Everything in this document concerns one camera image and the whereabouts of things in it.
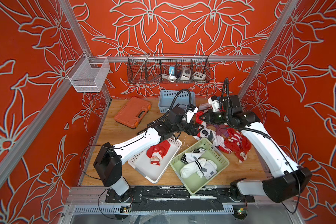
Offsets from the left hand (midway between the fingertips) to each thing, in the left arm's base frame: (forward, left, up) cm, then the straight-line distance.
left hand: (199, 123), depth 73 cm
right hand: (+2, +2, +3) cm, 4 cm away
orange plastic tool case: (+21, +45, -19) cm, 54 cm away
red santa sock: (-12, +24, -23) cm, 35 cm away
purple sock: (+13, -21, -24) cm, 34 cm away
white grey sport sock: (-10, +1, -20) cm, 22 cm away
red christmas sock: (-5, +21, -23) cm, 31 cm away
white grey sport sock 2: (+9, -8, -23) cm, 26 cm away
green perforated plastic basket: (-10, -14, -26) cm, 31 cm away
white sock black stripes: (-17, +2, -21) cm, 27 cm away
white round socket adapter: (+36, +7, +7) cm, 37 cm away
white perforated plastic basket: (-14, +32, -25) cm, 43 cm away
